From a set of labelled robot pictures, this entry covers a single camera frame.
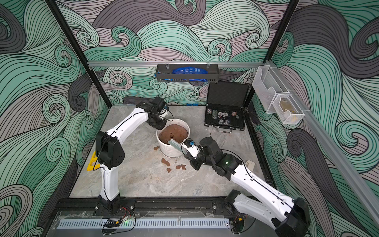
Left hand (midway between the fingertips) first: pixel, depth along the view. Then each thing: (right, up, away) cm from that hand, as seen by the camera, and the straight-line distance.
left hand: (163, 124), depth 90 cm
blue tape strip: (+21, +16, +36) cm, 45 cm away
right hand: (+16, -14, -16) cm, 27 cm away
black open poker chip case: (+46, +12, +28) cm, 55 cm away
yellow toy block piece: (-43, -23, -1) cm, 49 cm away
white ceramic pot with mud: (+8, -3, +2) cm, 9 cm away
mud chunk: (+1, -23, 0) cm, 23 cm away
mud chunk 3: (+12, -25, -2) cm, 28 cm away
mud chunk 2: (+4, -27, -2) cm, 27 cm away
